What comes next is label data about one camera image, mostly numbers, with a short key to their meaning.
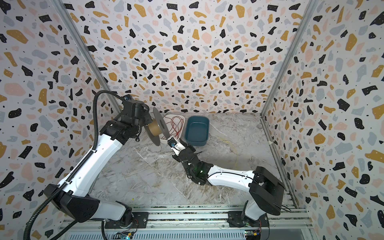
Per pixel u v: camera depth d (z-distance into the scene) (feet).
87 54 2.81
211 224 2.41
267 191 1.42
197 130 3.65
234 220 2.41
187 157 1.85
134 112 1.75
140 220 2.42
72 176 1.31
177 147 2.07
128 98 2.02
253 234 2.35
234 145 3.40
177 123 3.72
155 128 2.50
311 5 2.31
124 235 2.30
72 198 1.24
